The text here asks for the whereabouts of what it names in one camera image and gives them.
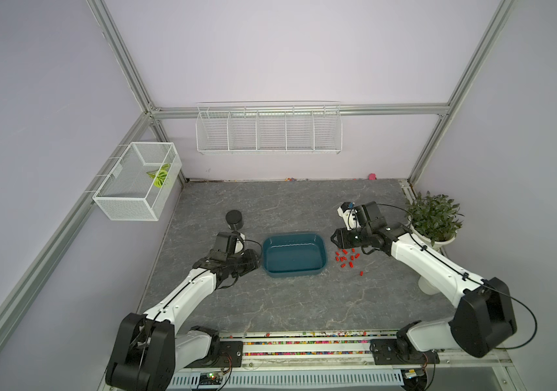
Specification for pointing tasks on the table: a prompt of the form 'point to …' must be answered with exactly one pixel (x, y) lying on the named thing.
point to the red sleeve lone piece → (353, 250)
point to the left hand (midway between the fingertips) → (261, 262)
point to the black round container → (234, 220)
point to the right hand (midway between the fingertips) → (335, 236)
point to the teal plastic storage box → (294, 254)
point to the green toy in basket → (160, 175)
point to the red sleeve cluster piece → (352, 257)
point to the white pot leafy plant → (434, 218)
